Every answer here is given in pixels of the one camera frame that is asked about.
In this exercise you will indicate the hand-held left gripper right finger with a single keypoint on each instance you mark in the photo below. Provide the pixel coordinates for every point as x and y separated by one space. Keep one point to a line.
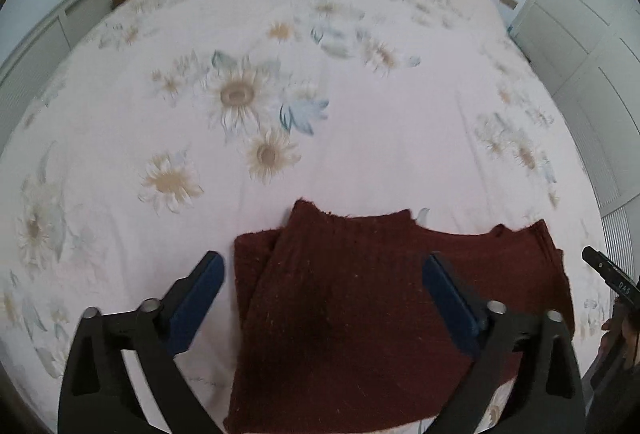
450 304

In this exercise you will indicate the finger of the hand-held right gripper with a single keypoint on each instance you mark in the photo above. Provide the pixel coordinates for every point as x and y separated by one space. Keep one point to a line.
612 271

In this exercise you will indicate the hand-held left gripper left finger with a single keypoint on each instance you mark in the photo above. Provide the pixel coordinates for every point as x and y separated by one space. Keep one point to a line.
200 299

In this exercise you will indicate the dark red knit sweater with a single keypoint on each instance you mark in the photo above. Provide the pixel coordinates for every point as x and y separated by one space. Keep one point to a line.
350 304

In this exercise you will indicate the person's right hand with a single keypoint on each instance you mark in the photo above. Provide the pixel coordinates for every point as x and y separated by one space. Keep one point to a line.
608 329

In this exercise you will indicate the white wardrobe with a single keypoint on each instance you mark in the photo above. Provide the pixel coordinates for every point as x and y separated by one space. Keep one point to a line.
590 39

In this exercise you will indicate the floral bed sheet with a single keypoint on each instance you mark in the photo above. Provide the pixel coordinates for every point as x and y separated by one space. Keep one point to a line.
300 64

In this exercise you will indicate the white louvered cabinet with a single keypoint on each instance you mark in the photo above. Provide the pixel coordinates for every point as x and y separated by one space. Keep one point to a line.
45 34

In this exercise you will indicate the wall socket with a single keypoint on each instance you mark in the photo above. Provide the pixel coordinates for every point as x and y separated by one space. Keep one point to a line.
509 0

